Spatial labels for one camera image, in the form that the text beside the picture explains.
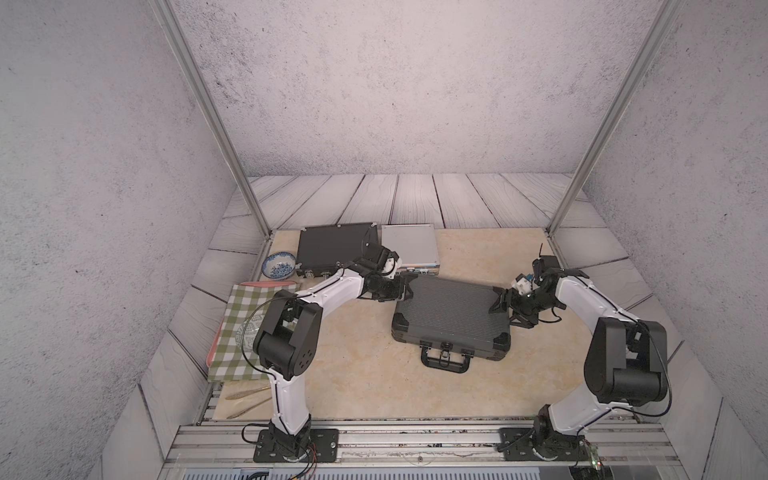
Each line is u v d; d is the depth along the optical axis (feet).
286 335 1.66
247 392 2.66
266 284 3.38
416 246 3.61
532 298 2.49
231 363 2.78
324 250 3.56
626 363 1.49
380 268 2.58
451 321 2.78
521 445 2.38
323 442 2.40
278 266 3.54
